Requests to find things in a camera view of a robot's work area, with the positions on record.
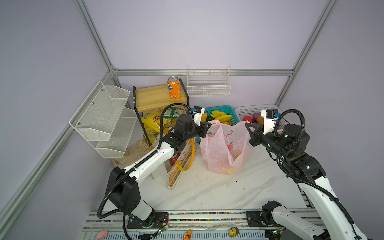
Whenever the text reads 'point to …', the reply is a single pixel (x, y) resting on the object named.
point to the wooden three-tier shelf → (155, 97)
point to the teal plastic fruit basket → (227, 110)
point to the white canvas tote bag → (167, 175)
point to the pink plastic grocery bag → (224, 149)
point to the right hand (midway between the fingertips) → (245, 123)
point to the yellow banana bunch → (223, 117)
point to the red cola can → (173, 160)
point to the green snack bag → (172, 113)
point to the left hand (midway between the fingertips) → (210, 124)
